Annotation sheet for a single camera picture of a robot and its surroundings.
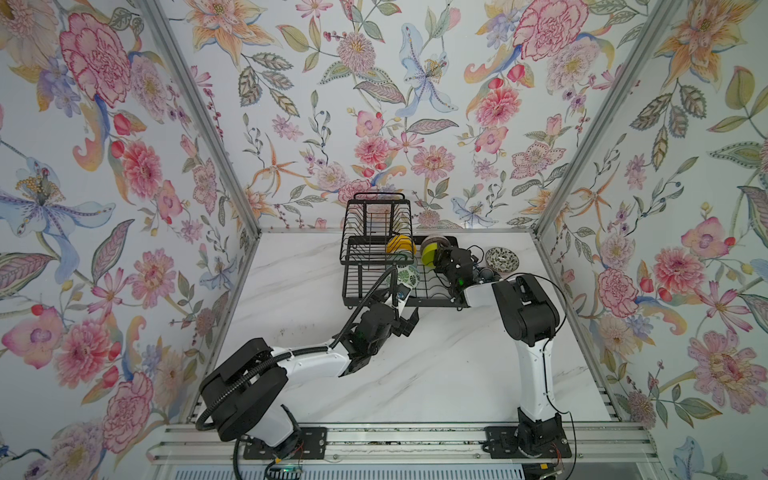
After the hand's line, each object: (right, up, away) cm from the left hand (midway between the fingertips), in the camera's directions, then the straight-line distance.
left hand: (407, 301), depth 84 cm
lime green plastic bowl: (+9, +13, +20) cm, 26 cm away
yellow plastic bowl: (-1, +17, +23) cm, 29 cm away
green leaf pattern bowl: (+2, +6, +20) cm, 21 cm away
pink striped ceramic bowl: (+12, +19, +24) cm, 32 cm away
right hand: (+11, +19, +19) cm, 29 cm away
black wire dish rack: (-8, +20, +27) cm, 35 cm away
